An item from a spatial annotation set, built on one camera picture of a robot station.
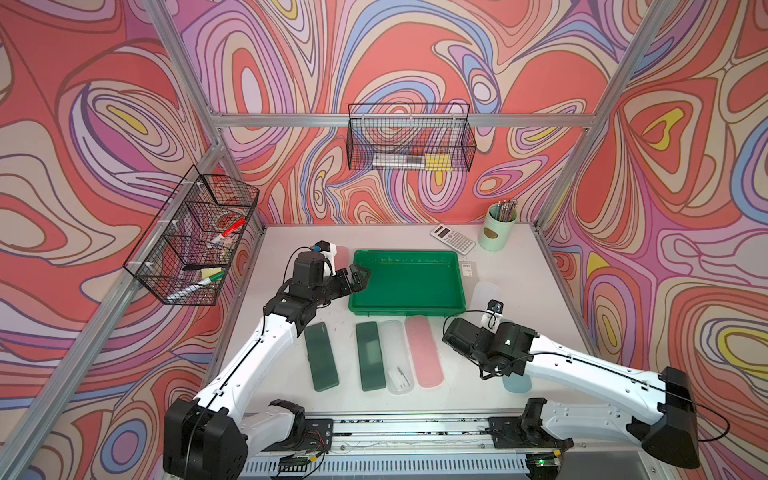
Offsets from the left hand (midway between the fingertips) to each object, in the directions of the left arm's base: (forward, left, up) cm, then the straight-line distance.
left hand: (361, 276), depth 78 cm
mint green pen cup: (+28, -45, -8) cm, 54 cm away
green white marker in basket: (-6, +41, +3) cm, 42 cm away
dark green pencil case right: (-18, -3, -22) cm, 29 cm away
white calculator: (+32, -32, -21) cm, 50 cm away
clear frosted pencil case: (+2, -36, -11) cm, 37 cm away
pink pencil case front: (-12, -18, -21) cm, 30 cm away
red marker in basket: (+7, +34, +10) cm, 36 cm away
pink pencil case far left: (+24, +10, -22) cm, 34 cm away
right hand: (-16, -30, -11) cm, 35 cm away
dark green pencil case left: (-14, +13, -22) cm, 29 cm away
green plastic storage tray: (+15, -14, -25) cm, 32 cm away
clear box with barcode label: (+16, -35, -19) cm, 43 cm away
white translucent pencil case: (-15, -10, -21) cm, 28 cm away
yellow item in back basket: (+34, -23, +13) cm, 43 cm away
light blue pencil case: (-21, -42, -20) cm, 51 cm away
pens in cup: (+33, -49, -6) cm, 59 cm away
